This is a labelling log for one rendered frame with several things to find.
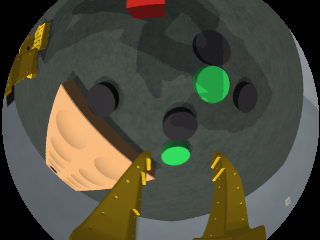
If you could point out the red block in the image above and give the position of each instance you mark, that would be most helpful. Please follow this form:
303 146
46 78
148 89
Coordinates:
146 8

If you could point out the green disc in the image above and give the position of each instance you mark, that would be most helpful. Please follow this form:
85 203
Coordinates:
211 83
175 152

